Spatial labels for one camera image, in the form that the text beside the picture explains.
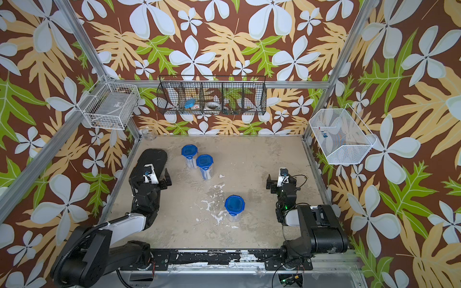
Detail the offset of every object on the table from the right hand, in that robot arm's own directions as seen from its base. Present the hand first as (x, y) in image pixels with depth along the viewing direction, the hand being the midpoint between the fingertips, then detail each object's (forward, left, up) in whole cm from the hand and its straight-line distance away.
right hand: (278, 174), depth 91 cm
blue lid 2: (+5, +38, +4) cm, 39 cm away
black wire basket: (+37, +37, +23) cm, 57 cm away
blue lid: (+13, +47, +4) cm, 49 cm away
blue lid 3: (-17, +23, +2) cm, 29 cm away
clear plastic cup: (-20, +22, -7) cm, 31 cm away
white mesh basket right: (+10, -28, +17) cm, 35 cm away
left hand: (-1, +61, +7) cm, 61 cm away
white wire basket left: (+23, +83, +25) cm, 90 cm away
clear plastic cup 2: (+10, +47, -4) cm, 48 cm away
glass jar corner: (+39, +82, -8) cm, 91 cm away
